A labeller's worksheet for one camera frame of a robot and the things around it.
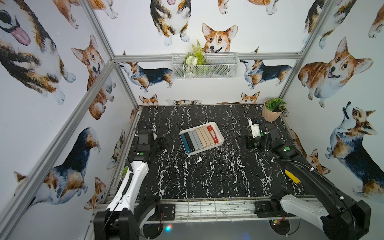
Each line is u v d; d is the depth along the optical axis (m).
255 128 0.68
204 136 0.99
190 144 0.96
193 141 0.97
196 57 0.82
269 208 0.72
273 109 1.02
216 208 0.75
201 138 0.98
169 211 0.73
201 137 0.98
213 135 1.03
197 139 0.98
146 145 0.62
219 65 0.92
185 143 0.95
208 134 1.01
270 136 0.57
